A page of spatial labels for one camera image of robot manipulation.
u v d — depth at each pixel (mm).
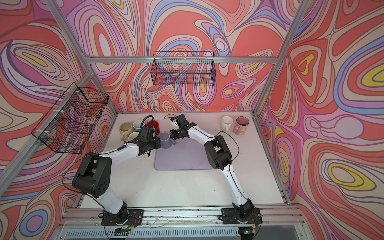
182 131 788
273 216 750
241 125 986
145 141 737
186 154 959
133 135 954
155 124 1049
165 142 933
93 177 466
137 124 1008
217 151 636
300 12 708
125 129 1009
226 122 1042
